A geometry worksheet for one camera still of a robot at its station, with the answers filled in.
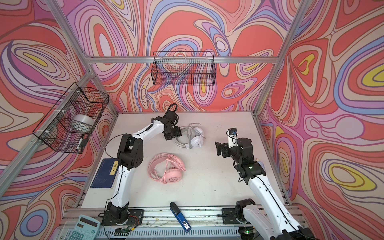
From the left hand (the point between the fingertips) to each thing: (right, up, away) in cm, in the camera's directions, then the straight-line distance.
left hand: (179, 134), depth 102 cm
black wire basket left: (-54, +6, -28) cm, 61 cm away
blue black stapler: (+6, -41, -34) cm, 53 cm away
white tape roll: (-43, +7, -32) cm, 54 cm away
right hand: (+27, -4, -23) cm, 36 cm away
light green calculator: (-40, -42, -34) cm, 68 cm away
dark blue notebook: (-42, -23, -15) cm, 50 cm away
